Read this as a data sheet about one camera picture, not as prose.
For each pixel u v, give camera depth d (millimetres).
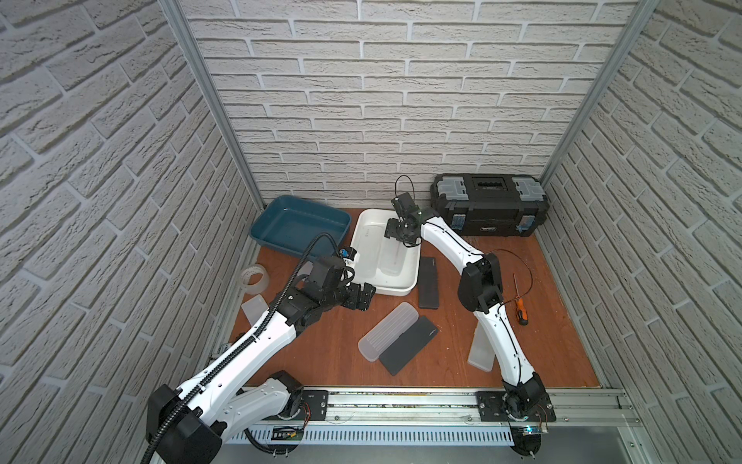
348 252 668
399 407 757
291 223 1163
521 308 896
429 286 949
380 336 850
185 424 371
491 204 997
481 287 631
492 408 738
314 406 737
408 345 851
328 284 576
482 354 816
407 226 773
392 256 985
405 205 814
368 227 1076
